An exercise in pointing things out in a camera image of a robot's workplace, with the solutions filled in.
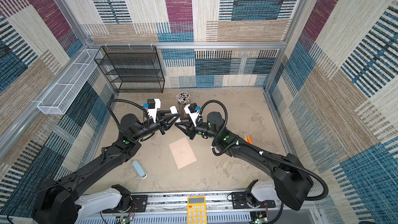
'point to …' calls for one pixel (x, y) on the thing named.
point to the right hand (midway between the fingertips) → (177, 124)
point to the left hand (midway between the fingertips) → (179, 113)
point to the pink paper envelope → (182, 153)
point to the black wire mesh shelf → (131, 69)
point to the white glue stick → (174, 111)
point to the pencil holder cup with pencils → (183, 98)
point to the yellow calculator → (196, 210)
